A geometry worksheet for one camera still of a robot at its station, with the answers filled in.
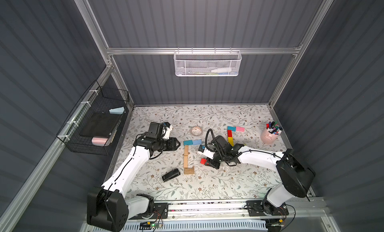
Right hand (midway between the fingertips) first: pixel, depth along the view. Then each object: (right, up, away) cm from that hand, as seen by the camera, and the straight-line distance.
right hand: (206, 161), depth 85 cm
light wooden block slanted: (-13, -1, +6) cm, 14 cm away
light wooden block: (-12, +5, +9) cm, 16 cm away
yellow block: (+17, +10, +13) cm, 24 cm away
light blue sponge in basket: (-49, +29, -5) cm, 57 cm away
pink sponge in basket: (-49, +15, -21) cm, 55 cm away
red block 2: (+17, +15, +17) cm, 28 cm away
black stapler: (-20, -7, -3) cm, 21 cm away
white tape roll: (-6, +17, +20) cm, 26 cm away
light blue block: (-5, +9, +12) cm, 16 cm away
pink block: (+26, +18, +20) cm, 37 cm away
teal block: (-11, +9, +13) cm, 20 cm away
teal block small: (+20, +18, +21) cm, 34 cm away
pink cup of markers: (+40, +15, +6) cm, 43 cm away
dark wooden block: (-10, -6, +1) cm, 12 cm away
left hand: (-16, +11, -5) cm, 20 cm away
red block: (-2, 0, +3) cm, 3 cm away
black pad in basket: (-51, +22, -17) cm, 58 cm away
